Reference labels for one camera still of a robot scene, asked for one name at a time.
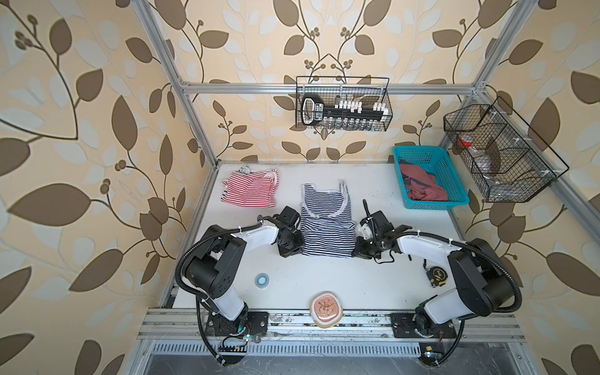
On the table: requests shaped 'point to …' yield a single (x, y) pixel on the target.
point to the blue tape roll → (262, 280)
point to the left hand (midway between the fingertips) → (307, 248)
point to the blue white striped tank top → (328, 225)
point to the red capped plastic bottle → (465, 141)
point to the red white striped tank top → (254, 188)
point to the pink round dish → (326, 309)
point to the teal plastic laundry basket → (437, 161)
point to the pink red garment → (433, 192)
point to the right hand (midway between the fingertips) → (352, 255)
